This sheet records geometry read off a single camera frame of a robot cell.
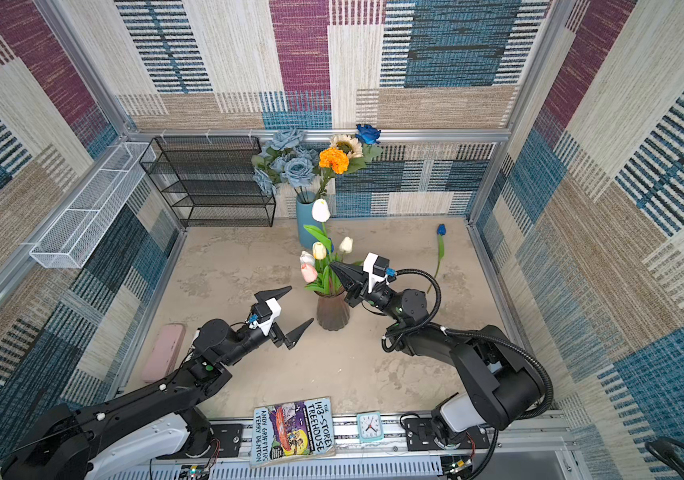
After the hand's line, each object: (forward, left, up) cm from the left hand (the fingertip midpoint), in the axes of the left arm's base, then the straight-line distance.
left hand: (299, 299), depth 71 cm
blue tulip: (+42, -48, -22) cm, 67 cm away
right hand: (+5, -7, +6) cm, 11 cm away
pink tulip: (+4, -2, +5) cm, 7 cm away
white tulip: (+9, -1, +4) cm, 10 cm away
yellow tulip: (+9, -5, +7) cm, 12 cm away
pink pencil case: (-3, +41, -24) cm, 47 cm away
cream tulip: (+16, -11, +1) cm, 19 cm away
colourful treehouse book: (-23, +2, -22) cm, 32 cm away
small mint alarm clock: (-23, -16, -23) cm, 36 cm away
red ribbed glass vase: (+10, -7, -25) cm, 28 cm away
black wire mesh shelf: (+53, +37, -7) cm, 65 cm away
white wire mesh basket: (+12, +53, +9) cm, 55 cm away
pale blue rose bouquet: (+41, +7, +10) cm, 43 cm away
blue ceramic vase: (+36, +2, -8) cm, 37 cm away
